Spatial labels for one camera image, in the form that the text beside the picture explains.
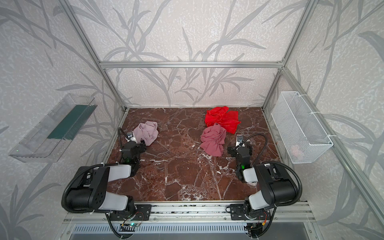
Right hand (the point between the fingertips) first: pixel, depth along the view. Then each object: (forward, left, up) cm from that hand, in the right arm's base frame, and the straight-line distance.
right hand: (240, 138), depth 93 cm
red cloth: (+19, +11, 0) cm, 22 cm away
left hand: (+1, +64, +2) cm, 64 cm away
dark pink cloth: (+2, +17, -3) cm, 17 cm away
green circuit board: (-44, +57, -7) cm, 72 cm away
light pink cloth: (+6, +61, -2) cm, 61 cm away
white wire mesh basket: (-17, -19, +27) cm, 37 cm away
